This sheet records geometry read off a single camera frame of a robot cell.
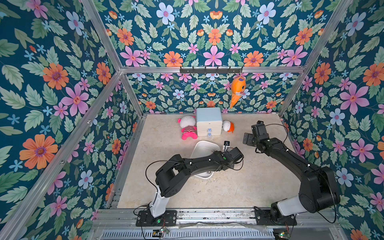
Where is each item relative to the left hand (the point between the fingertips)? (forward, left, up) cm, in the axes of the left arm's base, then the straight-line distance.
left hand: (230, 160), depth 88 cm
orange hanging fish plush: (+37, -9, +25) cm, 46 cm away
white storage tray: (+12, +16, -4) cm, 21 cm away
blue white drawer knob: (+22, +10, +2) cm, 25 cm away
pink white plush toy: (+24, +24, +2) cm, 35 cm away
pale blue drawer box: (+24, +11, +10) cm, 28 cm away
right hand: (+11, -15, +7) cm, 20 cm away
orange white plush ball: (+26, -3, 0) cm, 26 cm away
